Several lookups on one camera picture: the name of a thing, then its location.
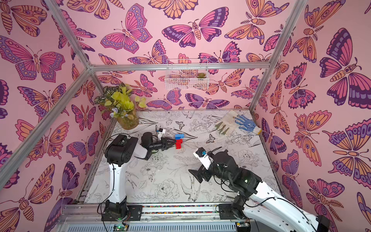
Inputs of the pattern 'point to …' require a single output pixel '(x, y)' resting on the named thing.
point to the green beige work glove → (227, 124)
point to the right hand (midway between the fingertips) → (196, 161)
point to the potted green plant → (121, 102)
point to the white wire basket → (187, 74)
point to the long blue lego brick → (178, 137)
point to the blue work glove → (248, 124)
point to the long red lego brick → (178, 143)
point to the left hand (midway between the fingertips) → (177, 142)
